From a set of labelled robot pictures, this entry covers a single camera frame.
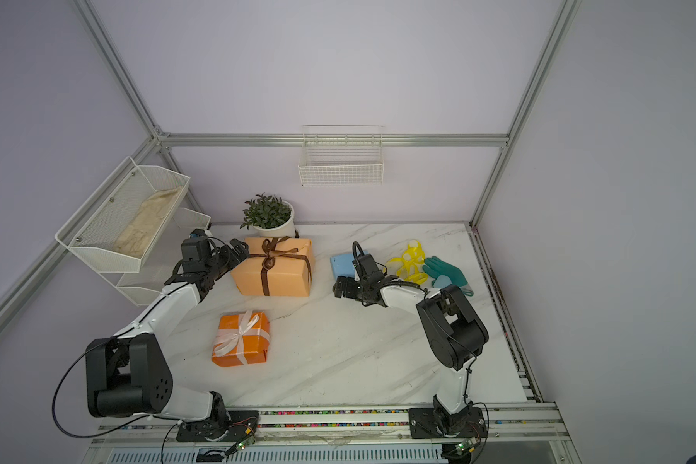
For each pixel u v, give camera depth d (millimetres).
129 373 429
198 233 783
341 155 957
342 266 997
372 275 765
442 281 1017
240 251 812
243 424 733
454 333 492
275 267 905
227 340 804
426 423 733
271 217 1001
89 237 671
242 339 804
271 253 931
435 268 1046
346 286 859
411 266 1067
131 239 751
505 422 757
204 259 685
